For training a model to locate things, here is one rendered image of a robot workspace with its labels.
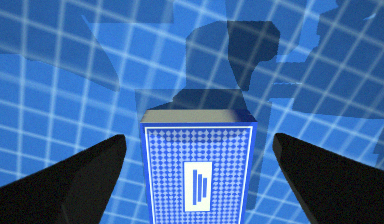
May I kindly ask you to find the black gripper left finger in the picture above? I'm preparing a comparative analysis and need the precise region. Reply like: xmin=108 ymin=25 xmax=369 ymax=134
xmin=0 ymin=134 xmax=127 ymax=224

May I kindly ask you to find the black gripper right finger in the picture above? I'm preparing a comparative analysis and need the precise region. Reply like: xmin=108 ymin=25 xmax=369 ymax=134
xmin=272 ymin=133 xmax=384 ymax=224

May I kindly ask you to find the blue work mat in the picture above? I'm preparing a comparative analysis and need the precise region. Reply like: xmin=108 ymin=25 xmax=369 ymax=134
xmin=0 ymin=0 xmax=384 ymax=224

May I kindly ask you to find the blue boxed card deck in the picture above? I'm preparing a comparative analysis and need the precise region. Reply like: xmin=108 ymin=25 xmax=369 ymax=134
xmin=140 ymin=109 xmax=258 ymax=224

